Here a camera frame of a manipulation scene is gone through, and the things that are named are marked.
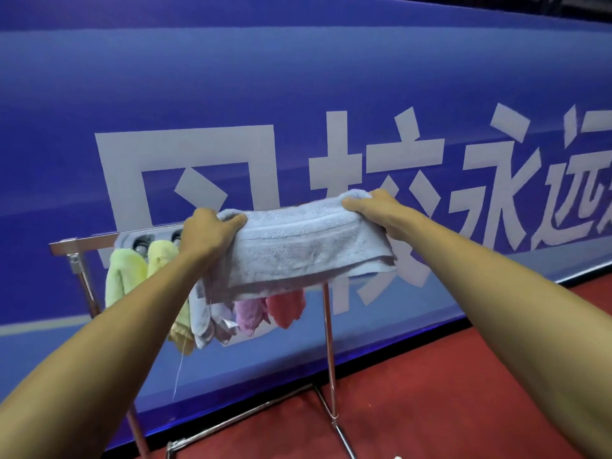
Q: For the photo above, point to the purple towel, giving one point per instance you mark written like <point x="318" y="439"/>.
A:
<point x="248" y="315"/>

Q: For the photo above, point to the pink towel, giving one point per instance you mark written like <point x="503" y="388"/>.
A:
<point x="287" y="308"/>

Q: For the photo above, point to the person's left forearm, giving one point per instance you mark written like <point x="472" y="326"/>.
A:
<point x="95" y="353"/>

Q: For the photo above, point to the light blue towel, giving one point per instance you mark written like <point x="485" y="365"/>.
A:
<point x="201" y="320"/>
<point x="296" y="248"/>

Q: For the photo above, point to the person's right forearm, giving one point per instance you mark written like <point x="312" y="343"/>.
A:
<point x="516" y="320"/>

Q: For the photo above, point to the chrome metal rack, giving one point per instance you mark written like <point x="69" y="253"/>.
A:
<point x="71" y="245"/>

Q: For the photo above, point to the light green towel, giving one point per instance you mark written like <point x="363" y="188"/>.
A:
<point x="122" y="277"/>

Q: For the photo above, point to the person's left hand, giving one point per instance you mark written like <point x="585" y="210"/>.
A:
<point x="205" y="236"/>

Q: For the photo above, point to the blue printed banner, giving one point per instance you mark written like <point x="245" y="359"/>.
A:
<point x="95" y="90"/>

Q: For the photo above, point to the person's right hand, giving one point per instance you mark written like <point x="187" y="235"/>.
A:
<point x="387" y="210"/>

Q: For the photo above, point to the yellow towel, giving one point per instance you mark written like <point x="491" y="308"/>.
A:
<point x="160" y="255"/>

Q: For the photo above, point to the grey plastic hook rail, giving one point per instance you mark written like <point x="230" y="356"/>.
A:
<point x="126" y="241"/>

